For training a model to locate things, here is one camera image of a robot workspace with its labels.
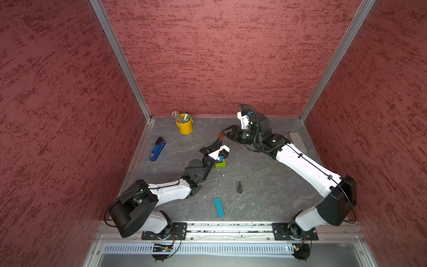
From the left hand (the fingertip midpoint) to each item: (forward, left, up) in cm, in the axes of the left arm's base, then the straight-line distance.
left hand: (217, 139), depth 76 cm
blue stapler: (+12, +37, -24) cm, 46 cm away
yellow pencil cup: (+26, +22, -22) cm, 40 cm away
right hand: (+1, -3, +2) cm, 3 cm away
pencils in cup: (+26, +26, -10) cm, 38 cm away
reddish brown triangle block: (0, -2, +3) cm, 3 cm away
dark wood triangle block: (-14, -12, -24) cm, 30 cm away
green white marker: (+30, +21, -16) cm, 39 cm away
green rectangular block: (0, -2, -24) cm, 25 cm away
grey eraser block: (+19, -51, -24) cm, 60 cm away
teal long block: (-23, -1, -26) cm, 35 cm away
